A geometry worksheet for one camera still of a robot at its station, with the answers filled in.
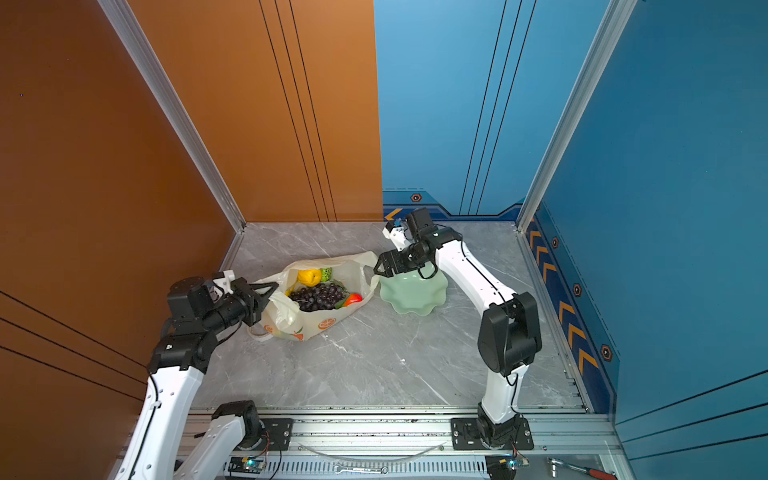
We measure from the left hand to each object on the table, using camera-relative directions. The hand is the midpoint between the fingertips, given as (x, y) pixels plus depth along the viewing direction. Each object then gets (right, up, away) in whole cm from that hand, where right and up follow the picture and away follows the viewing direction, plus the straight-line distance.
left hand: (279, 280), depth 71 cm
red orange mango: (+14, -8, +23) cm, 28 cm away
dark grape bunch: (+6, -7, +18) cm, 20 cm away
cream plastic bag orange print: (+2, -10, 0) cm, 10 cm away
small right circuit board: (+54, -45, 0) cm, 70 cm away
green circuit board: (-8, -44, 0) cm, 45 cm away
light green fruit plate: (+33, -7, +29) cm, 44 cm away
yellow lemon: (+1, -1, +22) cm, 22 cm away
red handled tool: (+73, -44, -3) cm, 85 cm away
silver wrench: (+25, -45, -1) cm, 51 cm away
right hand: (+25, +2, +14) cm, 29 cm away
